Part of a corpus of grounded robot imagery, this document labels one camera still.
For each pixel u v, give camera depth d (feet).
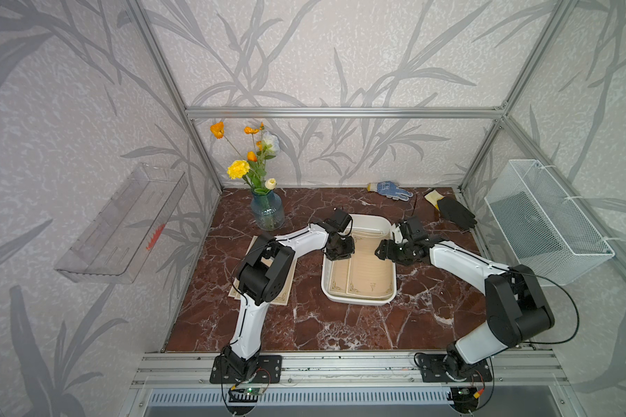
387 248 2.67
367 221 3.23
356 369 2.47
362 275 2.97
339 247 2.78
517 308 1.47
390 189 3.91
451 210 3.64
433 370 2.40
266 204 3.27
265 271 1.76
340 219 2.63
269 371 2.37
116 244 2.19
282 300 2.85
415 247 2.22
